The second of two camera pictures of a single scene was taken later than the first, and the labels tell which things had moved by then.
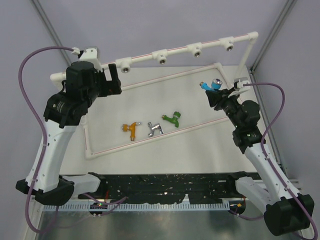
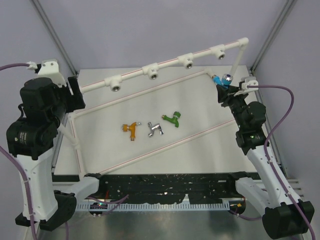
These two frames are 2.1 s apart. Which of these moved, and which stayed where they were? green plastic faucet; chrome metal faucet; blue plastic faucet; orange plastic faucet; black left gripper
Moved: blue plastic faucet; black left gripper
Stayed: green plastic faucet; chrome metal faucet; orange plastic faucet
